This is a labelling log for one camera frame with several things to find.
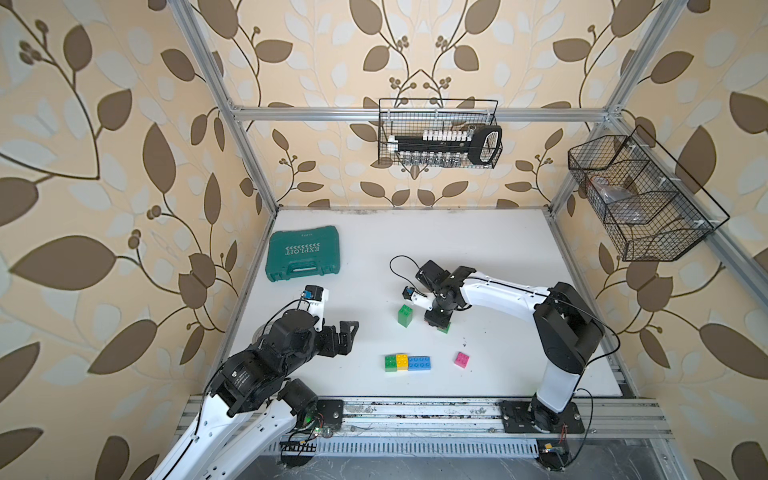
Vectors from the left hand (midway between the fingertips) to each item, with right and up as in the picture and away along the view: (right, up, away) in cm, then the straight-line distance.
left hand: (339, 321), depth 69 cm
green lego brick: (+16, -8, +23) cm, 29 cm away
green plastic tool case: (-19, +14, +33) cm, 40 cm away
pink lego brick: (+32, -15, +13) cm, 38 cm away
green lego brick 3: (+28, -8, +20) cm, 35 cm away
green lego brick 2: (+16, -3, +17) cm, 23 cm away
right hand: (+25, -4, +21) cm, 33 cm away
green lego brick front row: (+12, -15, +11) cm, 22 cm away
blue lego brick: (+19, -15, +13) cm, 28 cm away
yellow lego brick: (+15, -15, +12) cm, 24 cm away
